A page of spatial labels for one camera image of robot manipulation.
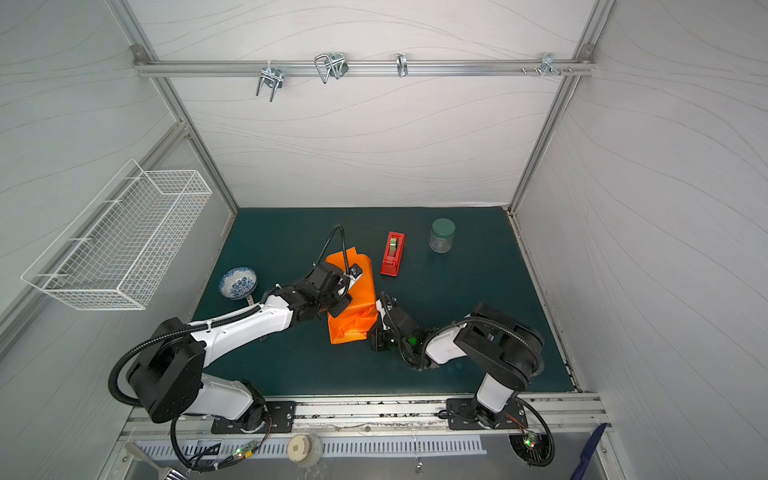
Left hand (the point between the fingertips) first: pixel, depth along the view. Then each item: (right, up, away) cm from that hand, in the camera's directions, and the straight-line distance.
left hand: (348, 286), depth 88 cm
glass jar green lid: (+30, +15, +13) cm, 36 cm away
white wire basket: (-51, +12, -20) cm, 56 cm away
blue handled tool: (+60, -36, -18) cm, 72 cm away
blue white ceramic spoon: (-38, -1, +9) cm, 39 cm away
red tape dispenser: (+14, +9, +12) cm, 20 cm away
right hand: (+7, -12, 0) cm, 14 cm away
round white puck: (-5, -29, -27) cm, 40 cm away
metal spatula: (-37, -38, -22) cm, 58 cm away
